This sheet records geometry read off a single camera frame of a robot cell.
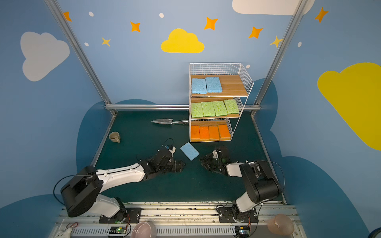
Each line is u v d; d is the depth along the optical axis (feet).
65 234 2.21
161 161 2.17
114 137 3.37
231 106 2.91
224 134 3.44
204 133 3.46
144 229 2.40
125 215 2.22
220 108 2.89
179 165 2.55
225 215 2.44
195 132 3.49
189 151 3.23
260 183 1.53
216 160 2.67
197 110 2.84
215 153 2.95
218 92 2.44
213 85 2.50
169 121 3.78
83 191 1.41
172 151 2.67
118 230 2.33
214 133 3.46
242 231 2.35
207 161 2.75
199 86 2.48
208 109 2.85
